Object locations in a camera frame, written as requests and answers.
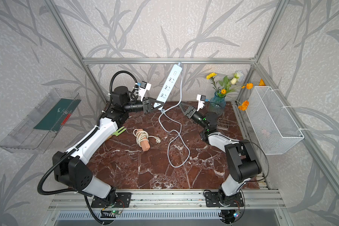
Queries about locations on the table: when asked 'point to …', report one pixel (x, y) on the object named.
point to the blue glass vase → (217, 104)
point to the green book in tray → (58, 115)
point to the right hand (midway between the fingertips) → (178, 105)
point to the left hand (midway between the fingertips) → (162, 105)
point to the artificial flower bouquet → (227, 85)
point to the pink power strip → (145, 144)
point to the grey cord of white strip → (179, 102)
